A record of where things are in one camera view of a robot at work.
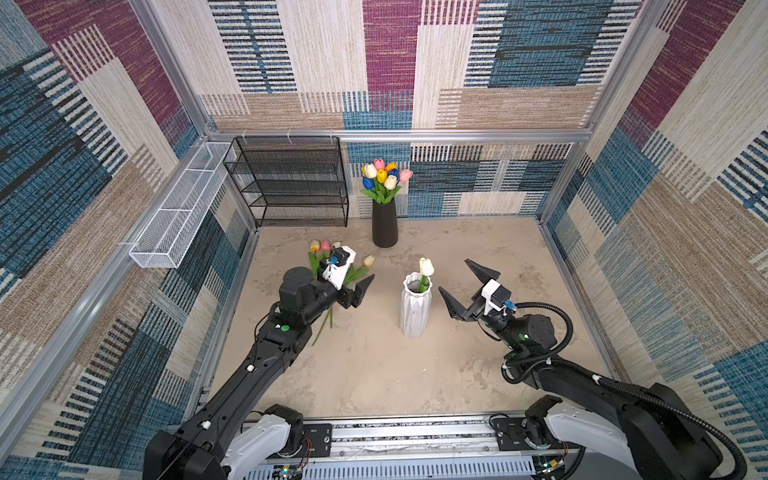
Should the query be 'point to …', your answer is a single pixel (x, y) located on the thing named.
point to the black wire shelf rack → (291, 181)
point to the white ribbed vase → (415, 307)
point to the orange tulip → (391, 166)
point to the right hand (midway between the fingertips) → (453, 274)
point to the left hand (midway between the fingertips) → (356, 261)
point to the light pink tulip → (405, 175)
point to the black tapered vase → (385, 228)
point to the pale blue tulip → (426, 270)
